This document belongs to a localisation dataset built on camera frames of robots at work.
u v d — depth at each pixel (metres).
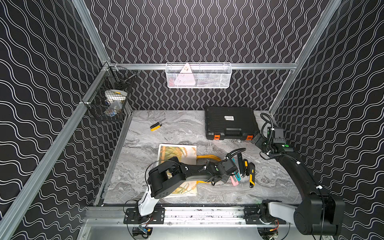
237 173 0.69
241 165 0.92
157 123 1.13
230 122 1.11
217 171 0.65
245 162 0.92
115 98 0.82
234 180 0.86
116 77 1.00
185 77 0.90
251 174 0.88
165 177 0.52
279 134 0.65
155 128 1.10
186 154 0.95
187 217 0.76
